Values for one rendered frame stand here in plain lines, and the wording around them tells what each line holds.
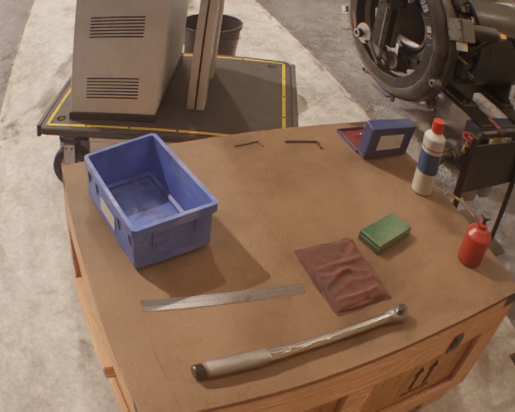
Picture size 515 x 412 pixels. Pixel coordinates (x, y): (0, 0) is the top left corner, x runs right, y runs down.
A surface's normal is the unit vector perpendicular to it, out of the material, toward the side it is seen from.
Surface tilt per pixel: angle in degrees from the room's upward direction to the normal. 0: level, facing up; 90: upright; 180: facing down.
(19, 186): 0
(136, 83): 90
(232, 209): 0
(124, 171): 90
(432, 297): 0
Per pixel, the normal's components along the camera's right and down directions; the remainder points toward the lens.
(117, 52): -0.04, 0.62
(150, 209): 0.12, -0.77
